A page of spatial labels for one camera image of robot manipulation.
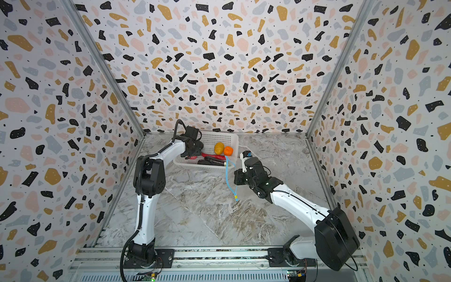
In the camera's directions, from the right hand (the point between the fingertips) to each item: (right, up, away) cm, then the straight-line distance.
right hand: (231, 169), depth 82 cm
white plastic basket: (-12, +15, +13) cm, 24 cm away
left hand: (-23, +10, +24) cm, 34 cm away
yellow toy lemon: (-8, +10, +25) cm, 29 cm away
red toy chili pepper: (-7, +5, +26) cm, 28 cm away
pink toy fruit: (-22, +5, +16) cm, 28 cm away
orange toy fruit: (-3, +8, +25) cm, 26 cm away
